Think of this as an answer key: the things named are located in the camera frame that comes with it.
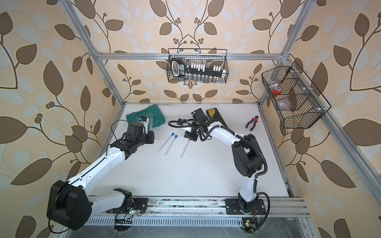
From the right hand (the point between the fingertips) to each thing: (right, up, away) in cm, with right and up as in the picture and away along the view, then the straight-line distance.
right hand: (187, 133), depth 91 cm
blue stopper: (-11, -2, +11) cm, 15 cm away
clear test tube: (-17, -10, +5) cm, 20 cm away
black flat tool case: (+19, +13, +20) cm, 31 cm away
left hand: (-21, +2, -7) cm, 22 cm away
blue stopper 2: (-9, -3, +10) cm, 14 cm away
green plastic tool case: (-27, +14, +19) cm, 36 cm away
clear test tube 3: (-2, -11, +5) cm, 12 cm away
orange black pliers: (+50, +9, +18) cm, 53 cm away
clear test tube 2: (-11, -9, +5) cm, 15 cm away
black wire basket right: (+57, +17, -17) cm, 62 cm away
